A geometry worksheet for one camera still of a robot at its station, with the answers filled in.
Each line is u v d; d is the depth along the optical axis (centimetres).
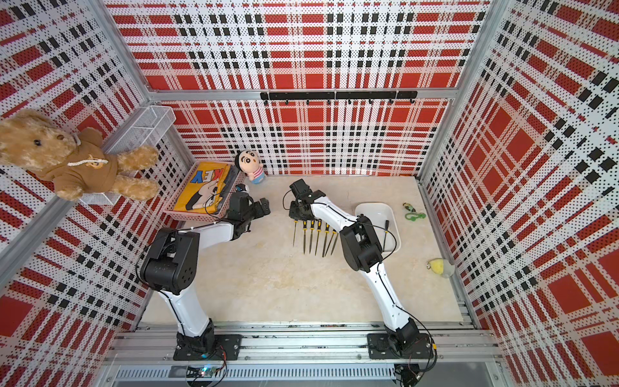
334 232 101
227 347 74
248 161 108
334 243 98
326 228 101
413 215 107
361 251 62
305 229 101
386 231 61
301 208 79
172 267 51
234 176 112
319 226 102
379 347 72
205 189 108
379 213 104
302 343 107
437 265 88
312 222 104
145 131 87
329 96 89
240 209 78
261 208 91
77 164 55
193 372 72
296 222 101
